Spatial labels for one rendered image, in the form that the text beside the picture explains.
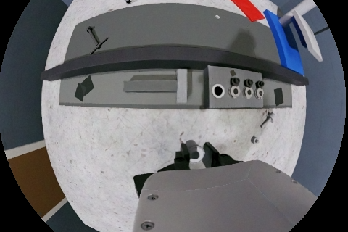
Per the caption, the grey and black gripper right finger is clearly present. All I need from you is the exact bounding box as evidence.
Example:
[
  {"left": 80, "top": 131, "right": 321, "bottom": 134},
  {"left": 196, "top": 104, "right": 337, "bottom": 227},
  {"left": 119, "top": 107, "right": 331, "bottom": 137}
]
[{"left": 202, "top": 142, "right": 243, "bottom": 168}]

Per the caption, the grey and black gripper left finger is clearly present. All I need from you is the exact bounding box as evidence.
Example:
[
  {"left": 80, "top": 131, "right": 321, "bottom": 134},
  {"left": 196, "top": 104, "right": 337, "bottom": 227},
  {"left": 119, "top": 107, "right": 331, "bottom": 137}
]
[{"left": 133, "top": 143, "right": 190, "bottom": 199}]

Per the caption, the red flat plate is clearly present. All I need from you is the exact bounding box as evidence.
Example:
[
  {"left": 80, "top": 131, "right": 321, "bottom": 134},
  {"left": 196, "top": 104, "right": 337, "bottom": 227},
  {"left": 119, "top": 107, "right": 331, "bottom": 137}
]
[{"left": 231, "top": 0, "right": 265, "bottom": 22}]

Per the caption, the grey metal plate with holes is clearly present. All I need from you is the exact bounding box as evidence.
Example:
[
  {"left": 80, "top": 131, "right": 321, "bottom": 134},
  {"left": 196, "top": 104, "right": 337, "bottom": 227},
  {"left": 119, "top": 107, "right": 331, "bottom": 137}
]
[{"left": 203, "top": 65, "right": 264, "bottom": 108}]

